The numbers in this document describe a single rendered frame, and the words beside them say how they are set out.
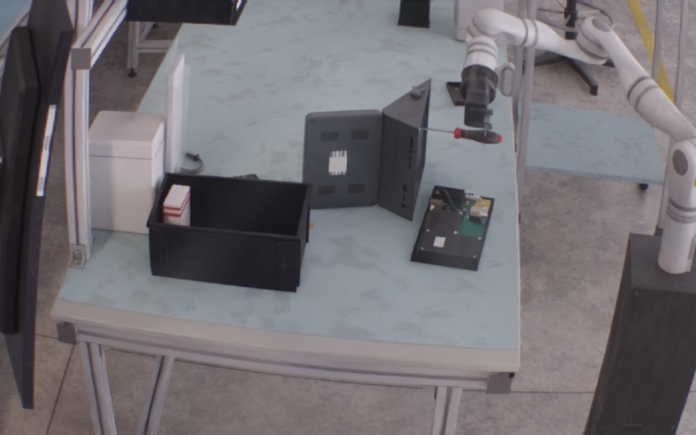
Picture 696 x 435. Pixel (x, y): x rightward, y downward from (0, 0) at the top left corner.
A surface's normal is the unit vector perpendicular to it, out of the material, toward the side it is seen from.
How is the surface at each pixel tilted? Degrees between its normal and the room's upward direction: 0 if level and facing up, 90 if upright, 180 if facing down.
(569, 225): 0
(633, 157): 0
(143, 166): 90
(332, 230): 0
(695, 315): 90
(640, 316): 90
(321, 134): 90
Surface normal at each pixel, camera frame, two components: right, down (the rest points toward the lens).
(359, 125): 0.20, 0.51
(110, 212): -0.07, 0.51
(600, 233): 0.06, -0.86
